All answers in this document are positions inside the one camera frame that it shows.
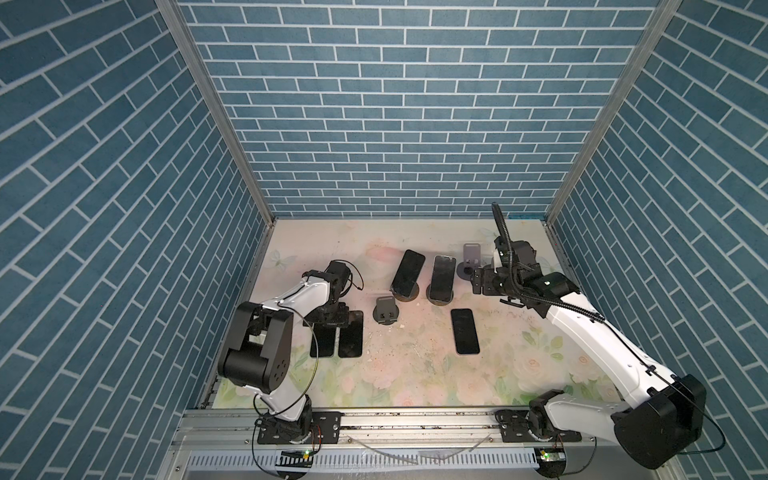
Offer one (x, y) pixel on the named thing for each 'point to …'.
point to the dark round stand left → (385, 312)
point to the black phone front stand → (323, 344)
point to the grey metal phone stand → (471, 261)
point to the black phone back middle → (409, 273)
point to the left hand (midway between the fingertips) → (330, 322)
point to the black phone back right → (443, 278)
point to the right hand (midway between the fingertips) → (481, 274)
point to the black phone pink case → (465, 334)
